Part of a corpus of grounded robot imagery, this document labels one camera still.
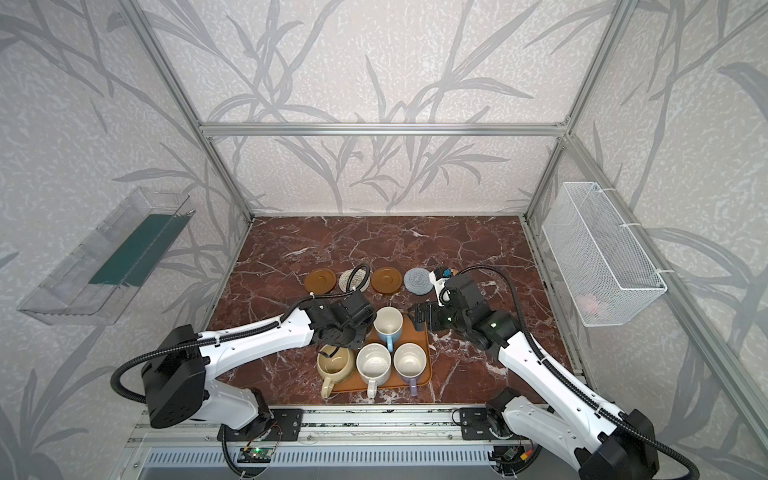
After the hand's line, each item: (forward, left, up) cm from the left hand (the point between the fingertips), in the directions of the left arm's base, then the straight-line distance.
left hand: (363, 331), depth 82 cm
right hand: (+4, -16, +10) cm, 19 cm away
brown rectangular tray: (+1, -13, -7) cm, 15 cm away
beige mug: (-11, +6, +1) cm, 12 cm away
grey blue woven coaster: (+21, -16, -8) cm, 27 cm away
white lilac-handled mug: (-6, -13, -6) cm, 16 cm away
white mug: (-7, -3, -6) cm, 9 cm away
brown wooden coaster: (+21, +18, -8) cm, 29 cm away
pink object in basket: (+2, -57, +15) cm, 59 cm away
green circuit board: (-28, +24, -8) cm, 38 cm away
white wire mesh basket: (+2, -53, +29) cm, 60 cm away
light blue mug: (+4, -7, -5) cm, 9 cm away
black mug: (-10, +3, +23) cm, 25 cm away
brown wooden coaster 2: (+20, -5, -5) cm, 21 cm away
